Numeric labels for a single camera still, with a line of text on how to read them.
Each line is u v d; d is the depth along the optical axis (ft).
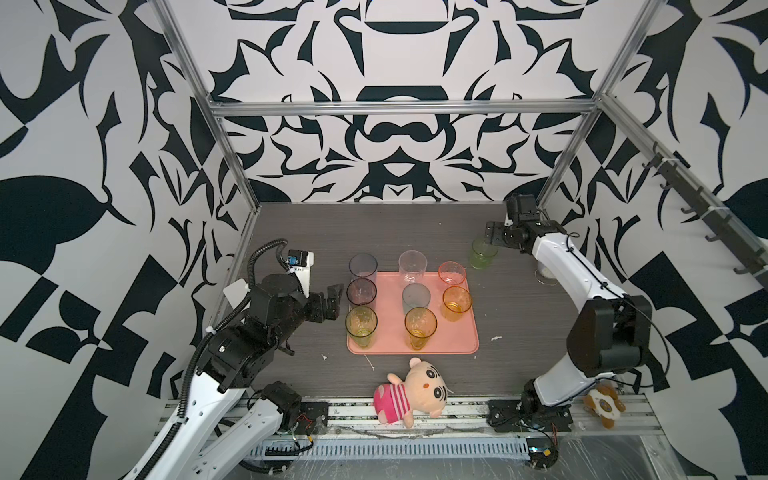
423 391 2.34
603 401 2.44
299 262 1.85
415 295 2.89
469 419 2.49
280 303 1.55
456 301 2.94
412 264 2.84
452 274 3.16
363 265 2.85
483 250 3.37
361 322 2.71
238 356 1.43
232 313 1.58
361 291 2.91
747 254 1.77
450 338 2.87
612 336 1.48
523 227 2.09
